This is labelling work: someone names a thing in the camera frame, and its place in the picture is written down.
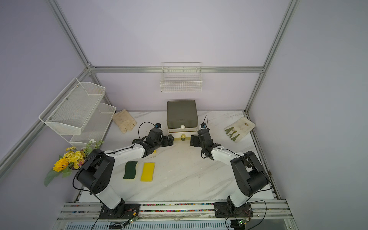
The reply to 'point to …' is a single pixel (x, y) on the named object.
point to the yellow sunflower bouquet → (72, 159)
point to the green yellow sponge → (130, 170)
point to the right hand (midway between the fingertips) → (198, 139)
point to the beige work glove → (124, 120)
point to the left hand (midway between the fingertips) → (167, 139)
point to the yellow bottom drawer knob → (183, 137)
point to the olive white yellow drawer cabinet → (182, 119)
